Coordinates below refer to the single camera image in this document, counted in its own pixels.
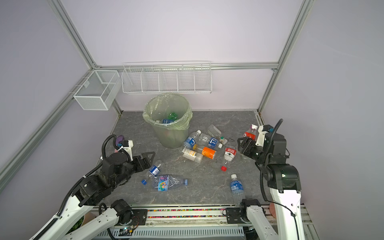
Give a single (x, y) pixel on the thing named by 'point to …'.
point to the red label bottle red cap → (229, 154)
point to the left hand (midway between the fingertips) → (148, 157)
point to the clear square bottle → (213, 131)
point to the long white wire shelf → (170, 77)
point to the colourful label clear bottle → (166, 182)
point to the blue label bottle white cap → (165, 121)
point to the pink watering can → (272, 209)
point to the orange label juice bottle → (207, 152)
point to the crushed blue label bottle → (154, 171)
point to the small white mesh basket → (98, 90)
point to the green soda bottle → (173, 116)
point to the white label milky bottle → (195, 156)
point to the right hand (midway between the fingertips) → (245, 143)
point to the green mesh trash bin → (158, 107)
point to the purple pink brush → (119, 139)
